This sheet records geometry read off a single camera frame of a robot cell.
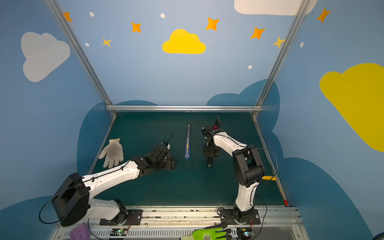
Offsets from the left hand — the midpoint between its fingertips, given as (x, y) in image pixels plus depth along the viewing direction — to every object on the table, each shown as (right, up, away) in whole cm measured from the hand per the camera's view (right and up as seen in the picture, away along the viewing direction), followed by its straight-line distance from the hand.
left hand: (174, 162), depth 85 cm
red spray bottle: (+26, +20, +14) cm, 36 cm away
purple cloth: (-42, -29, -15) cm, 53 cm away
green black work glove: (+22, -30, -14) cm, 40 cm away
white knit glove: (-42, +3, +13) cm, 44 cm away
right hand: (+22, +3, +9) cm, 23 cm away
